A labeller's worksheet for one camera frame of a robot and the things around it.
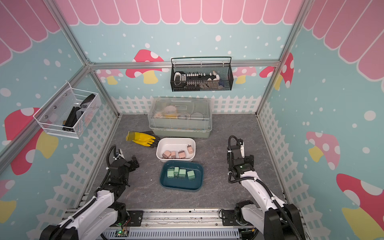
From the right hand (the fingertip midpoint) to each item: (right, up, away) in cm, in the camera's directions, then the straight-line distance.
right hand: (241, 155), depth 86 cm
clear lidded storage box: (-37, +23, +11) cm, 44 cm away
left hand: (-66, -3, +1) cm, 67 cm away
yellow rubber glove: (-64, +8, +17) cm, 67 cm away
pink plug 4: (-30, +2, +10) cm, 32 cm away
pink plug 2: (-41, -1, +8) cm, 42 cm away
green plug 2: (-38, -9, +1) cm, 39 cm away
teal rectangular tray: (-34, -17, -1) cm, 38 cm away
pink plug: (-45, -1, +8) cm, 46 cm away
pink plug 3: (-35, -2, +9) cm, 37 cm away
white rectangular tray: (-40, +2, +13) cm, 42 cm away
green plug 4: (-29, -12, +1) cm, 32 cm away
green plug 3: (-35, -11, +1) cm, 36 cm away
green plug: (-41, -11, +1) cm, 43 cm away
